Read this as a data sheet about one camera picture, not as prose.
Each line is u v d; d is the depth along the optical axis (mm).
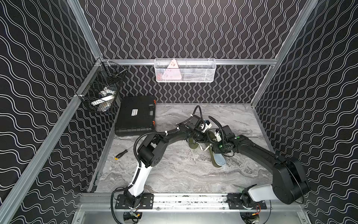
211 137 922
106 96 749
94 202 748
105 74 951
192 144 919
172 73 901
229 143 640
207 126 857
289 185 425
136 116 1035
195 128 779
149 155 558
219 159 828
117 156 898
